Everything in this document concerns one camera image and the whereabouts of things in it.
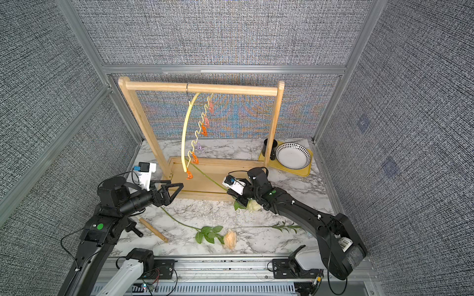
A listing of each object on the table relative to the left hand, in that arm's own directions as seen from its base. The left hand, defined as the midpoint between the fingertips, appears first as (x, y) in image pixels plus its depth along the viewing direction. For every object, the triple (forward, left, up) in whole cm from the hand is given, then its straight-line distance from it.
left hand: (179, 183), depth 65 cm
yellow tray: (+22, -60, -29) cm, 70 cm away
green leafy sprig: (-8, -43, -28) cm, 52 cm away
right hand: (+7, -18, -14) cm, 24 cm away
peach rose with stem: (-13, -17, -26) cm, 33 cm away
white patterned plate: (+33, -56, -28) cm, 71 cm away
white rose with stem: (-1, -27, -19) cm, 33 cm away
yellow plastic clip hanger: (+41, +5, -30) cm, 51 cm away
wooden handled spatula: (-10, +13, -29) cm, 33 cm away
